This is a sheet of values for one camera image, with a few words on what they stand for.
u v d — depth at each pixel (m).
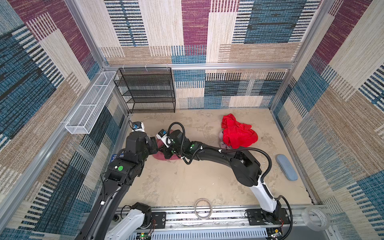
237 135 0.94
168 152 0.76
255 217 0.73
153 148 0.62
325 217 0.71
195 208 0.76
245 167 0.54
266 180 0.86
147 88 1.08
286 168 0.88
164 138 0.77
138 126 0.59
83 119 0.71
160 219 0.74
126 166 0.45
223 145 0.97
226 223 0.73
